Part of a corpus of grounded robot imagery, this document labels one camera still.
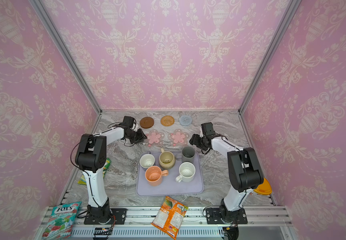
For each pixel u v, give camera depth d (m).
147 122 1.13
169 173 0.84
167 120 1.14
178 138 1.06
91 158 0.55
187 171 0.87
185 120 1.16
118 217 0.74
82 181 0.85
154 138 1.05
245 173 0.47
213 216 0.73
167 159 0.92
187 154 0.90
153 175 0.86
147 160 0.90
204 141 0.81
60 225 0.70
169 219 0.71
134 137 0.90
